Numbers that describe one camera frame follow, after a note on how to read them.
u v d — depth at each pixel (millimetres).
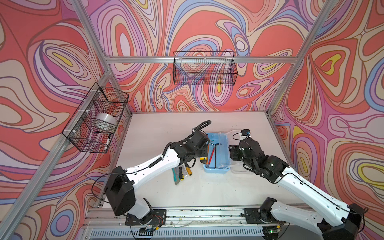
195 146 583
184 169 889
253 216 730
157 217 728
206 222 728
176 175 847
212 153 959
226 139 959
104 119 732
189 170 883
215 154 959
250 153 533
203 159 764
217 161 933
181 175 861
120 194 405
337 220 388
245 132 640
